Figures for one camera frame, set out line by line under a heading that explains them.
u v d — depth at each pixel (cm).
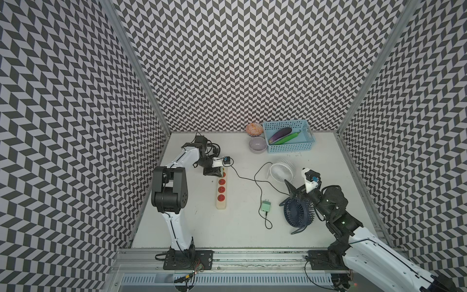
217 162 83
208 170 85
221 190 90
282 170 91
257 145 108
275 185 96
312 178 61
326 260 67
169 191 52
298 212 77
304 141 114
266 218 84
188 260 64
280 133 112
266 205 87
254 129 120
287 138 111
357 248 52
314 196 65
